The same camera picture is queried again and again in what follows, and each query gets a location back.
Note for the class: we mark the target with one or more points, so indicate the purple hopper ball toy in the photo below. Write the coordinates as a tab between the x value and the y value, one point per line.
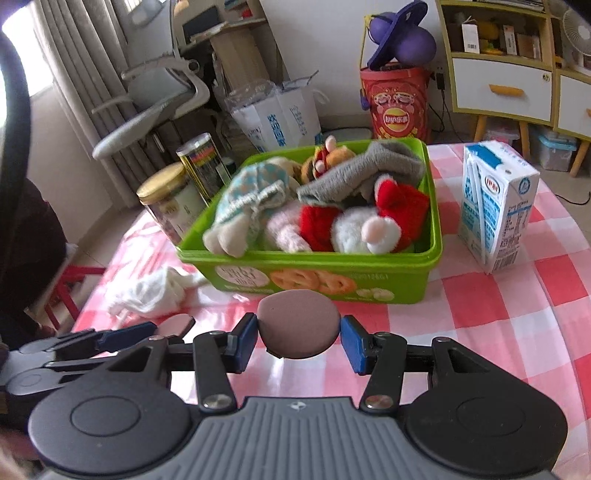
411	44

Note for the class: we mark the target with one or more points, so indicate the white shopping bag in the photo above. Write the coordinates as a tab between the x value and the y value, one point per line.
281	120

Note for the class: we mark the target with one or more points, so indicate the stack of papers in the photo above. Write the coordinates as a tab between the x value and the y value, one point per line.
512	4

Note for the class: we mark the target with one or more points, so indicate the small white box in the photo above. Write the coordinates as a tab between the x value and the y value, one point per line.
471	37

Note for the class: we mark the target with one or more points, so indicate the red white santa plush toy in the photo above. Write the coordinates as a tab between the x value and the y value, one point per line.
355	230

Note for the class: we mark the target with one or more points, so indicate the white crumpled cloth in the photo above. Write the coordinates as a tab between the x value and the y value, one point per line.
147	290

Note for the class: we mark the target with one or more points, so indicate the tall white wooden cabinet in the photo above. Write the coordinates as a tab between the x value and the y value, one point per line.
503	92

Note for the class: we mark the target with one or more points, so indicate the blue lid storage box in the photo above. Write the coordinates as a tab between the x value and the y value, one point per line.
554	152

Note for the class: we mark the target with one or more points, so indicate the pink white checkered tablecloth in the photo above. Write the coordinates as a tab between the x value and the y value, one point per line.
461	323

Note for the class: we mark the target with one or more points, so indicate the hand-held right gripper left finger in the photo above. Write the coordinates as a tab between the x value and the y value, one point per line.
247	344

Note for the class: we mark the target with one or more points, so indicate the yellow toy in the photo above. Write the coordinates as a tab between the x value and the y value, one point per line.
490	37

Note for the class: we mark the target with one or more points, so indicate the pink plush toy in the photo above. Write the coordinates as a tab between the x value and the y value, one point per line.
286	228

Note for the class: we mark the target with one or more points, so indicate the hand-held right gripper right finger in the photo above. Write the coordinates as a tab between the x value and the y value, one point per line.
352	346

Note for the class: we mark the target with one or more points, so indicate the white office chair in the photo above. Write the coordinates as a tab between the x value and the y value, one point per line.
175	83

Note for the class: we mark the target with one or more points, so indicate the white desk fan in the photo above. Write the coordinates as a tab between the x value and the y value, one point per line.
577	32

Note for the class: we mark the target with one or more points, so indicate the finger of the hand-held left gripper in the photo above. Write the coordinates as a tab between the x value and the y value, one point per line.
124	336
78	361

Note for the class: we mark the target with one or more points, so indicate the black monitor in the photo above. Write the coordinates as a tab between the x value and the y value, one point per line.
201	23

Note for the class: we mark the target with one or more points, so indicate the dark cloth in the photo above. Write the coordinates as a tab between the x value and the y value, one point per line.
32	258

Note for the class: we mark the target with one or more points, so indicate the red stool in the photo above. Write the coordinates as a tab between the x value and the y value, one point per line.
69	286

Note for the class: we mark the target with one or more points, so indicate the blue white milk carton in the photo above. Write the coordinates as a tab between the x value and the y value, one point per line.
503	207

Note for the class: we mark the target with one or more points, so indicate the low white wooden cabinet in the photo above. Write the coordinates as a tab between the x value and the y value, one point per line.
575	106

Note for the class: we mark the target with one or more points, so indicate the grey knitted cloth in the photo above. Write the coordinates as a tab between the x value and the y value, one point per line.
364	170

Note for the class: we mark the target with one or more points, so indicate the beige curtain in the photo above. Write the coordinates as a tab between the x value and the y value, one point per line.
78	69

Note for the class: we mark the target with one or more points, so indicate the wooden desk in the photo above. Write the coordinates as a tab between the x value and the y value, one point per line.
240	55

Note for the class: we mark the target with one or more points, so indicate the blue dress plush doll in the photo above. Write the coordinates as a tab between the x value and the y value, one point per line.
249	194

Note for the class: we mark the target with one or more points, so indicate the black wall power adapter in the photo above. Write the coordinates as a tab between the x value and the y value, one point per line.
441	79

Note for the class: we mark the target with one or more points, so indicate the red printed bucket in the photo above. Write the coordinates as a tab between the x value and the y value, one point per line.
397	110

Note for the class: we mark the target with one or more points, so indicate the green plastic bin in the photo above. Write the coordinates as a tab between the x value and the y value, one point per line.
406	281

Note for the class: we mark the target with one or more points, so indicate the mauve round sponge puff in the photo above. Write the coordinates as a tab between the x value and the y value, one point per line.
300	323
178	323

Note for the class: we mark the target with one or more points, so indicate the brown cardboard box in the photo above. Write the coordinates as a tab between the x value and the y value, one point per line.
528	46

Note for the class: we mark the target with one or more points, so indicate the green yellow tin can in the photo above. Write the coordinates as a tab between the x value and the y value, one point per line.
205	166

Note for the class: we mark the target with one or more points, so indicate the gold lid glass jar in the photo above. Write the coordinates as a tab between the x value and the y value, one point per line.
173	207

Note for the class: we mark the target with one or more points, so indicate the clear storage box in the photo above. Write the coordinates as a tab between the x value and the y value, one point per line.
501	138

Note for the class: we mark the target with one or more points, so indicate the orange tiger plush toy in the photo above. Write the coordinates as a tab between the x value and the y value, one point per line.
323	161

